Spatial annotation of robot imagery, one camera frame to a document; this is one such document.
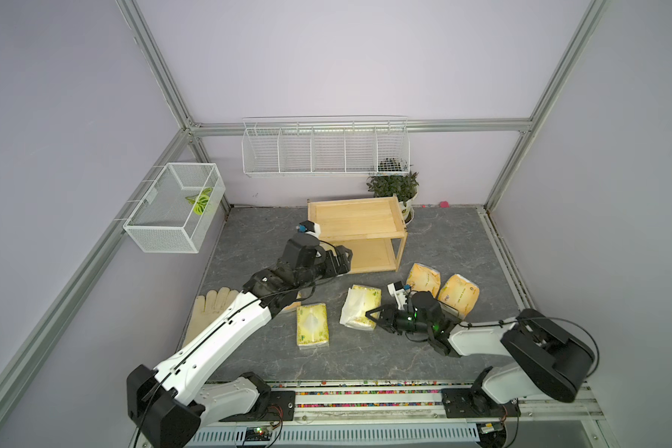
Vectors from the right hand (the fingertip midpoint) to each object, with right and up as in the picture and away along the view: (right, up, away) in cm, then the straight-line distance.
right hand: (366, 315), depth 82 cm
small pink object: (+38, +37, +42) cm, 68 cm away
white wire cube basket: (-57, +31, +1) cm, 64 cm away
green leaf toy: (-49, +34, -1) cm, 60 cm away
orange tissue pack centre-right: (+21, +9, +12) cm, 26 cm away
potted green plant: (+16, +42, +22) cm, 50 cm away
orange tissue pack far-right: (+32, +4, +9) cm, 33 cm away
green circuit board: (-29, -27, -11) cm, 41 cm away
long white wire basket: (-13, +56, +17) cm, 60 cm away
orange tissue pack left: (-23, +1, +7) cm, 24 cm away
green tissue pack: (-16, -4, +1) cm, 17 cm away
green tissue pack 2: (-2, +4, +3) cm, 5 cm away
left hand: (-7, +18, -8) cm, 21 cm away
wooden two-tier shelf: (+3, +26, +6) cm, 27 cm away
